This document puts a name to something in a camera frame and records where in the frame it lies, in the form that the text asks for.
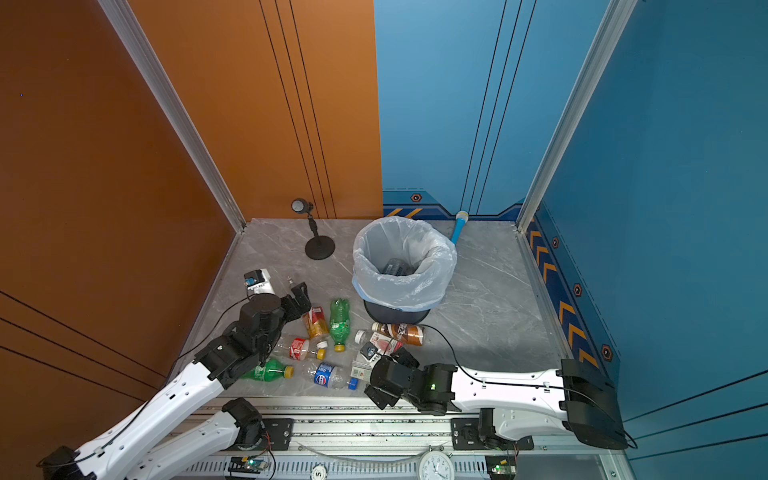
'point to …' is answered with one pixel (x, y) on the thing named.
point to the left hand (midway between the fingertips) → (294, 288)
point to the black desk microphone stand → (318, 247)
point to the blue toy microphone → (461, 218)
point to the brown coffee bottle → (407, 333)
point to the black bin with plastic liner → (401, 299)
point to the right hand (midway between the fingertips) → (377, 375)
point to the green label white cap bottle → (361, 370)
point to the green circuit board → (256, 463)
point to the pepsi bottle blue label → (325, 375)
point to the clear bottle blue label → (398, 267)
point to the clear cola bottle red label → (298, 349)
